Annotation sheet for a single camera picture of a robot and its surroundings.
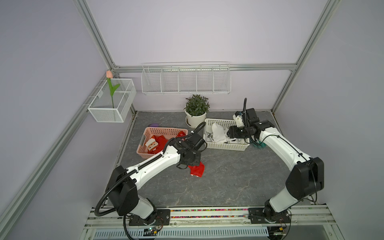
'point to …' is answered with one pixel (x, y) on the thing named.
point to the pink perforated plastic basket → (148, 132)
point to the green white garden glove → (260, 145)
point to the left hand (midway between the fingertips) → (194, 162)
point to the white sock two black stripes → (219, 133)
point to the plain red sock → (197, 170)
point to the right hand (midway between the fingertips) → (231, 132)
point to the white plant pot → (195, 121)
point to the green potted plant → (196, 105)
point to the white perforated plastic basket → (234, 144)
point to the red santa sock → (151, 144)
